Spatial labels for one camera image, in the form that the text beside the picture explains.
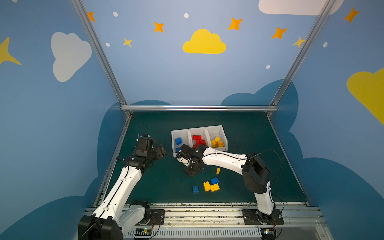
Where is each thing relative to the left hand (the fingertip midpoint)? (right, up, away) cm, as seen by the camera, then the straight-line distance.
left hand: (159, 149), depth 83 cm
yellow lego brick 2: (+37, +4, +21) cm, 42 cm away
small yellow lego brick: (+34, -14, +6) cm, 37 cm away
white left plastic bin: (+11, +6, +22) cm, 25 cm away
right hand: (+18, -12, +3) cm, 22 cm away
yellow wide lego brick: (+31, -21, 0) cm, 38 cm away
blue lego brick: (+9, +3, +19) cm, 21 cm away
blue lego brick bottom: (+21, -22, -1) cm, 30 cm away
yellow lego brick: (+33, +1, +17) cm, 37 cm away
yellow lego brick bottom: (+27, -20, 0) cm, 34 cm away
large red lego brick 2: (+24, +3, +18) cm, 30 cm away
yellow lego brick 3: (+38, +1, +16) cm, 42 cm away
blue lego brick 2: (+32, -19, +4) cm, 37 cm away
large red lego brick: (+22, +6, +22) cm, 31 cm away
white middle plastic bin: (+26, +10, +22) cm, 35 cm away
